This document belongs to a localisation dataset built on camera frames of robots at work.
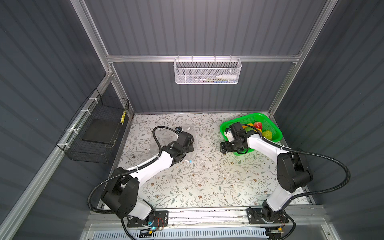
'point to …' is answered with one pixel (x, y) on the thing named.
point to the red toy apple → (258, 125)
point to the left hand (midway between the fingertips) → (189, 143)
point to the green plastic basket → (267, 125)
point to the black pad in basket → (102, 130)
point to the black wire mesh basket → (98, 106)
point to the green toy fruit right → (267, 134)
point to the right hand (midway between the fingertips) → (228, 149)
